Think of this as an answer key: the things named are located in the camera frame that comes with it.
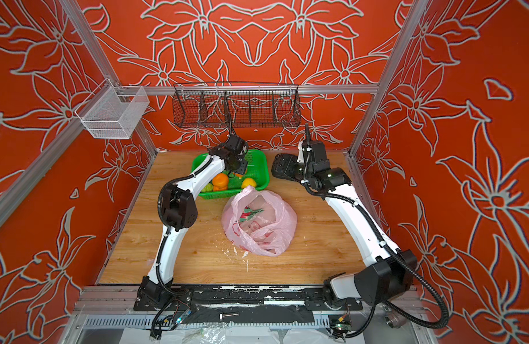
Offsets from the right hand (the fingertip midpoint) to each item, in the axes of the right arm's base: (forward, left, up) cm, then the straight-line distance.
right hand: (278, 165), depth 75 cm
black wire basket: (+39, +18, 0) cm, 43 cm away
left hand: (+18, +17, -18) cm, 31 cm away
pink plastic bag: (-7, +8, -29) cm, 31 cm away
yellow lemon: (+9, +12, -22) cm, 27 cm away
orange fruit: (+6, +25, -18) cm, 31 cm away
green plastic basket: (+22, +8, -27) cm, 36 cm away
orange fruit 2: (+6, +26, -24) cm, 35 cm away
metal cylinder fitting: (-44, -35, -26) cm, 62 cm away
